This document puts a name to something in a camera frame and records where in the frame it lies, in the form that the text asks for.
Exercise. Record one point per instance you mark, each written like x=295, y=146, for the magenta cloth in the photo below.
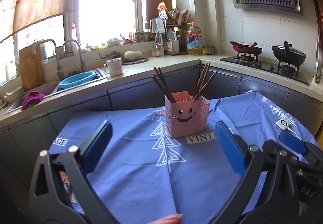
x=32, y=99

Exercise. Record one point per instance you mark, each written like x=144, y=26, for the blue plastic basin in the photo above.
x=77, y=79

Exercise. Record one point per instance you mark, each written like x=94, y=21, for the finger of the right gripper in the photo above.
x=292, y=142

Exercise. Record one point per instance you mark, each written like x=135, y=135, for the white floral mug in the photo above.
x=114, y=67

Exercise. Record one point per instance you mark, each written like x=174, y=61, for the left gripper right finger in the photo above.
x=248, y=161

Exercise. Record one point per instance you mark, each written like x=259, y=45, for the dark brown chopstick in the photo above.
x=205, y=86
x=161, y=82
x=201, y=80
x=160, y=73
x=197, y=79

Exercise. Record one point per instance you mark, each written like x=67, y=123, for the black wok with lid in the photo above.
x=288, y=54

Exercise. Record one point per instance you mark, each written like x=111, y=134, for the blue patterned tablecloth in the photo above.
x=144, y=175

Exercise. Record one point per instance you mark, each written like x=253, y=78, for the pink perforated utensil holder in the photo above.
x=185, y=116

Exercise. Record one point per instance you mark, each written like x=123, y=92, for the white jug bottle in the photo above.
x=173, y=45

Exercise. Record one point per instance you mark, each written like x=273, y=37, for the yellow cooking oil bottle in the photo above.
x=194, y=39

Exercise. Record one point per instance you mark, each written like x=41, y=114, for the steel pot lid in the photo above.
x=318, y=63

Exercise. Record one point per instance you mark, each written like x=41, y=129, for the snack packets on rack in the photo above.
x=175, y=16

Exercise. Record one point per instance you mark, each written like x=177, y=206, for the small white square device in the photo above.
x=282, y=124

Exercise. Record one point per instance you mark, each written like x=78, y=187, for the smartphone with lit screen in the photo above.
x=67, y=186

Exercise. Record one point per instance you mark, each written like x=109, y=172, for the wooden cutting board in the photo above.
x=31, y=68

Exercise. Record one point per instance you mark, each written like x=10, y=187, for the black gas stove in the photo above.
x=281, y=69

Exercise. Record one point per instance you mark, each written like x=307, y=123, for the red frying pan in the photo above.
x=246, y=49

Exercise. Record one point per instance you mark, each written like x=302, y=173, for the person's hand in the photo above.
x=171, y=219

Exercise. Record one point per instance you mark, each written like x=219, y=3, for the dark condiment rack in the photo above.
x=181, y=36

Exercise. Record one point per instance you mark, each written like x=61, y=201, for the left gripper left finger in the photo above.
x=48, y=200

